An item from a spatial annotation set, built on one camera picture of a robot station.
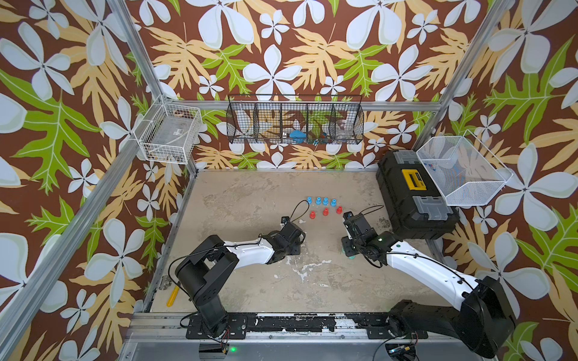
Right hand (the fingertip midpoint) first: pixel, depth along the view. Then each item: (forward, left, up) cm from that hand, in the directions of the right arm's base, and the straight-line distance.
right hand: (346, 240), depth 86 cm
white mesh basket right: (+18, -43, +20) cm, 51 cm away
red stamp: (+16, +11, -7) cm, 21 cm away
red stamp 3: (+19, -1, -6) cm, 20 cm away
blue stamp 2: (+23, +8, -5) cm, 25 cm away
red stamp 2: (+18, +5, -6) cm, 19 cm away
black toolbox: (+10, -26, +10) cm, 30 cm away
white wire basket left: (+32, +69, +27) cm, 81 cm away
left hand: (+3, +19, -6) cm, 20 cm away
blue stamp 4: (+23, +1, -6) cm, 23 cm away
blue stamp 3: (+23, +5, -5) cm, 24 cm away
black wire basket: (+46, +21, +24) cm, 56 cm away
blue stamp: (+24, +12, -5) cm, 27 cm away
